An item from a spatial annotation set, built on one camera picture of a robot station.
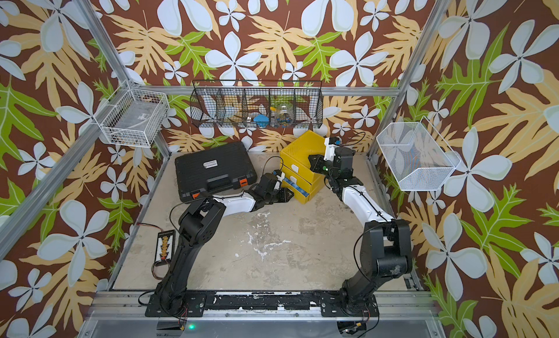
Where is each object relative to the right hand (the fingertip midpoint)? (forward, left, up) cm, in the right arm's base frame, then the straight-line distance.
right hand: (308, 157), depth 88 cm
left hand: (-3, +5, -18) cm, 19 cm away
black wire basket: (+29, +4, +6) cm, 30 cm away
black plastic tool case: (+7, +41, -15) cm, 44 cm away
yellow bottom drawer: (-8, +3, -17) cm, 19 cm away
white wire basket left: (+10, +69, +13) cm, 70 cm away
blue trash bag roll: (-3, +5, -16) cm, 17 cm away
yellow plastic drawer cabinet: (-3, +5, -2) cm, 6 cm away
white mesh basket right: (-3, -41, +4) cm, 42 cm away
